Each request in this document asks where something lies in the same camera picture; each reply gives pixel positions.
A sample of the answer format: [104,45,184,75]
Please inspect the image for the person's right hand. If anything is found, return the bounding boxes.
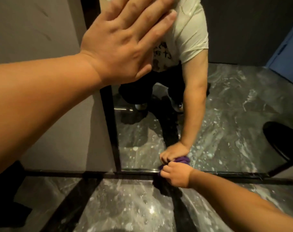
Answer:
[159,161,195,189]

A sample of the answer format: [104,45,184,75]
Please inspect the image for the tall black-framed wall mirror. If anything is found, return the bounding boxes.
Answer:
[80,0,293,179]

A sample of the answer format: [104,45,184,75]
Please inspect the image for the person's left forearm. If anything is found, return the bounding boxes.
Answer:
[0,52,106,179]

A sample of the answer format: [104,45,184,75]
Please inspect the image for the person's left hand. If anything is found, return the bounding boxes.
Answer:
[79,0,178,88]

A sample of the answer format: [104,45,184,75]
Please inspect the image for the person's right forearm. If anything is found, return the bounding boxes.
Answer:
[188,168,293,232]

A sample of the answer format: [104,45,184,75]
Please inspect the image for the person's black trousers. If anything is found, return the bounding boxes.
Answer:
[0,160,33,232]

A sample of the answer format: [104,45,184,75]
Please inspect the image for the purple cleaning cloth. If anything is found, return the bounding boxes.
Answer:
[157,156,191,177]

